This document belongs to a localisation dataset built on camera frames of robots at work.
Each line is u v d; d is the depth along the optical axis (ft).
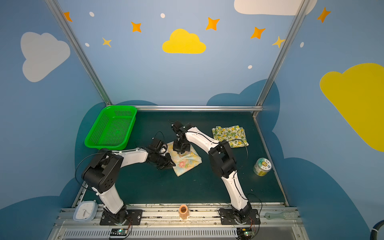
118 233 2.32
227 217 2.44
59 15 2.33
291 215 2.46
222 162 1.83
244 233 2.34
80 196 2.72
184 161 3.05
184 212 2.15
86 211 2.42
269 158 3.35
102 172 1.59
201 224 2.43
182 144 2.51
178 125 2.56
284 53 2.79
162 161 2.74
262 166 2.76
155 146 2.57
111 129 3.65
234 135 3.46
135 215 2.46
